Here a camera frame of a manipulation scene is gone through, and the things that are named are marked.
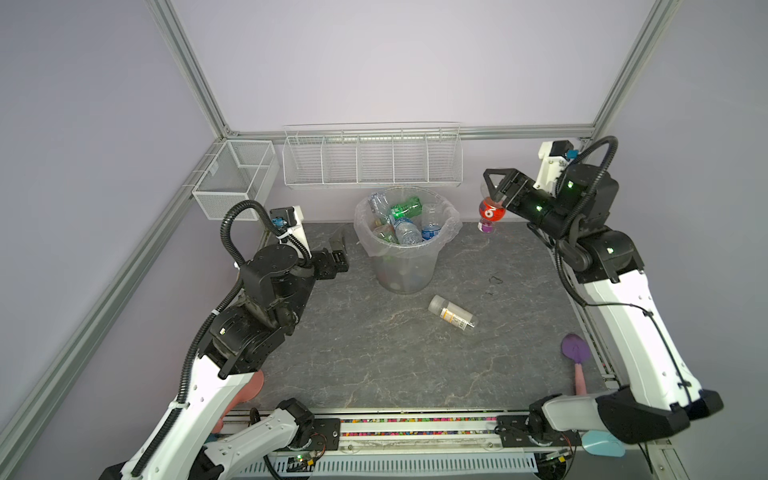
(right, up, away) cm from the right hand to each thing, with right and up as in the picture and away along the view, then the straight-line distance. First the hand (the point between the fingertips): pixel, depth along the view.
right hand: (494, 179), depth 60 cm
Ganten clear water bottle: (-25, -1, +26) cm, 36 cm away
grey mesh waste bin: (-17, -23, +31) cm, 42 cm away
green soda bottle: (-16, -2, +31) cm, 35 cm away
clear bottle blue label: (-10, -6, +24) cm, 27 cm away
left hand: (-34, -12, -2) cm, 37 cm away
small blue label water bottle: (-16, -9, +29) cm, 35 cm away
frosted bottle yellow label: (-2, -34, +29) cm, 45 cm away
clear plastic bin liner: (-25, -14, +20) cm, 35 cm away
